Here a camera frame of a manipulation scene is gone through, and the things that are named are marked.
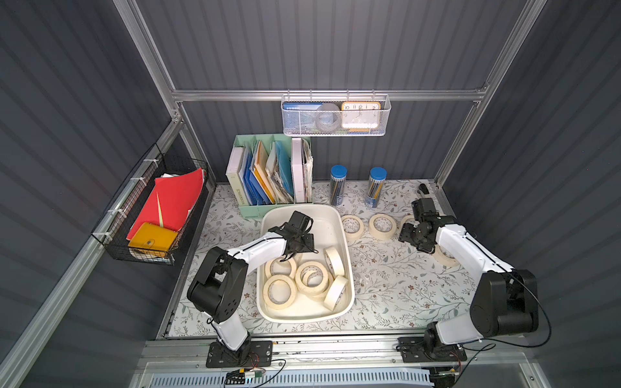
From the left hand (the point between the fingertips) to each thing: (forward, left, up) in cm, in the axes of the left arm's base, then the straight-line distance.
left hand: (304, 242), depth 93 cm
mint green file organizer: (+21, +15, +19) cm, 32 cm away
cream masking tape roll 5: (-20, -11, +5) cm, 23 cm away
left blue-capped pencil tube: (+25, -14, +13) cm, 32 cm away
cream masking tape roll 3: (-12, -3, -5) cm, 14 cm away
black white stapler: (+28, -55, -1) cm, 62 cm away
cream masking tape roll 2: (-8, +11, -5) cm, 14 cm away
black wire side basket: (-3, +48, +29) cm, 56 cm away
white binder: (+22, +2, +18) cm, 29 cm away
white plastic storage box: (+10, -11, -5) cm, 16 cm away
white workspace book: (+27, +27, +21) cm, 44 cm away
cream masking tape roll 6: (-11, -11, +4) cm, 16 cm away
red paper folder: (+1, +39, +26) cm, 47 cm away
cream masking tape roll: (+11, -34, -6) cm, 36 cm away
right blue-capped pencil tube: (+21, -29, +14) cm, 39 cm away
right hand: (-1, -42, +5) cm, 42 cm away
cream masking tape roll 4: (-17, +9, -6) cm, 20 cm away
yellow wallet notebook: (-13, +40, +25) cm, 49 cm away
